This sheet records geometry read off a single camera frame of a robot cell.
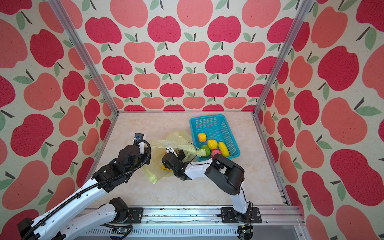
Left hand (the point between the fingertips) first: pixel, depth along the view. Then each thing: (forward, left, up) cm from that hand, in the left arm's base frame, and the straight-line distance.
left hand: (151, 147), depth 74 cm
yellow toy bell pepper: (+12, -34, -16) cm, 40 cm away
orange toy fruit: (+17, -28, -16) cm, 36 cm away
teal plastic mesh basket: (+30, -39, -21) cm, 54 cm away
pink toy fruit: (+6, -35, -16) cm, 39 cm away
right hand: (+6, -10, -17) cm, 21 cm away
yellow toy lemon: (+10, -42, -19) cm, 47 cm away
